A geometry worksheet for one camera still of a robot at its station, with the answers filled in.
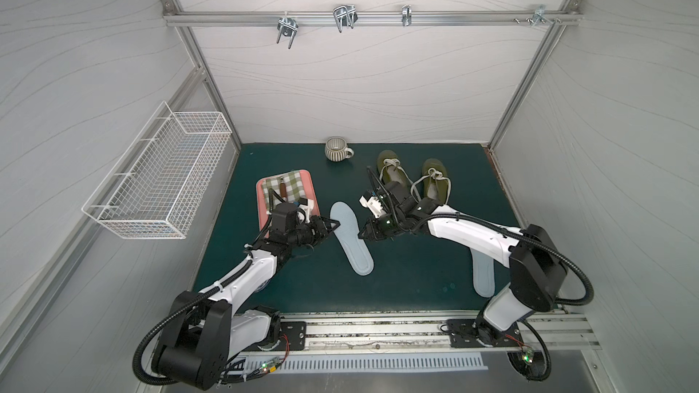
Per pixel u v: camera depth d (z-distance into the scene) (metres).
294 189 1.04
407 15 0.78
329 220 0.82
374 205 0.77
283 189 1.04
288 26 0.79
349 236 0.80
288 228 0.67
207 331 0.41
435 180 1.01
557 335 0.75
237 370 0.70
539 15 0.77
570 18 0.78
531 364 0.71
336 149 1.12
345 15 0.77
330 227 0.80
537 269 0.44
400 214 0.65
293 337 0.74
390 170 1.05
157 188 0.68
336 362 0.70
